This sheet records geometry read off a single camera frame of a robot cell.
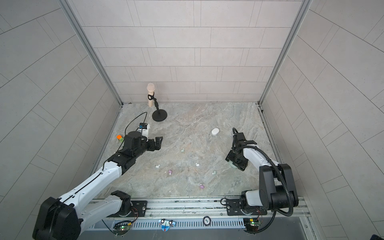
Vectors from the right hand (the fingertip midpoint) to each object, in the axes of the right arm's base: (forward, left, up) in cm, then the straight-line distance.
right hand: (230, 162), depth 87 cm
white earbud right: (-1, +20, +2) cm, 20 cm away
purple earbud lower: (-13, +18, +1) cm, 22 cm away
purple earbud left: (-4, +35, +2) cm, 35 cm away
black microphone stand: (+37, +45, +4) cm, 59 cm away
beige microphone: (+37, +45, +29) cm, 65 cm away
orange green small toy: (+18, +68, +6) cm, 71 cm away
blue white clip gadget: (-28, +35, +3) cm, 45 cm away
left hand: (+11, +40, +16) cm, 44 cm away
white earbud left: (-1, +43, +2) cm, 43 cm away
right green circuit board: (-30, -4, -1) cm, 30 cm away
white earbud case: (+21, +7, +2) cm, 22 cm away
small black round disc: (-28, +17, +1) cm, 32 cm away
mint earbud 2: (-6, +10, +1) cm, 12 cm away
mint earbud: (+9, +28, +2) cm, 30 cm away
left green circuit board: (-29, +54, +3) cm, 61 cm away
